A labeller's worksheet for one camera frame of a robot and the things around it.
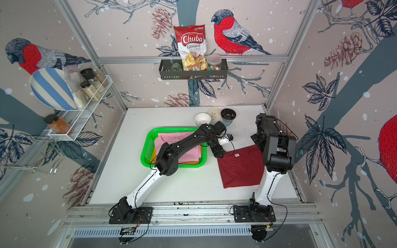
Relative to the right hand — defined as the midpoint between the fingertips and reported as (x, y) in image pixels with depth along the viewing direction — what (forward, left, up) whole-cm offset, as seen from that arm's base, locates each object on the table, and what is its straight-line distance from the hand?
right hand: (257, 144), depth 95 cm
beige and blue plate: (+28, +26, -2) cm, 38 cm away
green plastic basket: (-9, +66, +5) cm, 67 cm away
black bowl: (+24, +17, +1) cm, 29 cm away
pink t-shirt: (+2, +54, +1) cm, 55 cm away
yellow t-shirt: (-10, +64, -2) cm, 65 cm away
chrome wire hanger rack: (-27, +100, +22) cm, 106 cm away
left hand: (-3, +22, -2) cm, 22 cm away
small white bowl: (+20, +36, +1) cm, 41 cm away
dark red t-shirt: (-14, +11, -3) cm, 18 cm away
